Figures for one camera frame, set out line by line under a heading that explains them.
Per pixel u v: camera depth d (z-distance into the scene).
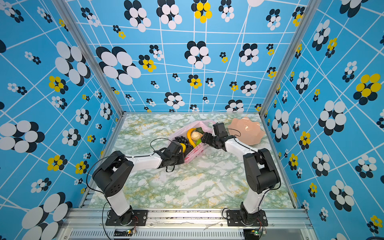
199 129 1.04
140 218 0.73
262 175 0.48
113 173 0.49
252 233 0.71
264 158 0.49
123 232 0.72
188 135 1.02
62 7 0.68
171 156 0.75
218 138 0.82
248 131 1.09
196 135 1.00
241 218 0.66
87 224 0.72
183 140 0.98
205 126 0.98
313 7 0.68
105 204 0.79
